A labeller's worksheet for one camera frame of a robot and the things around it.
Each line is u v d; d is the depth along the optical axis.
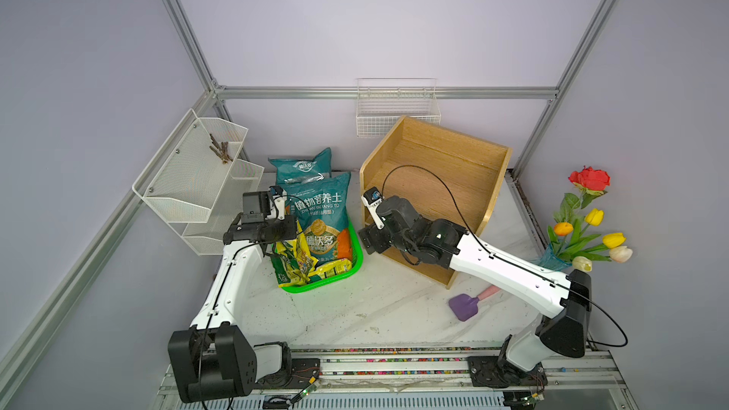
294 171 0.93
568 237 0.77
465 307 0.85
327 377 0.75
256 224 0.62
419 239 0.55
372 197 0.62
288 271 0.85
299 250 0.84
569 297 0.42
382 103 0.98
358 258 0.86
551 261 0.78
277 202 0.74
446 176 0.77
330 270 0.84
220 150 0.84
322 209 0.86
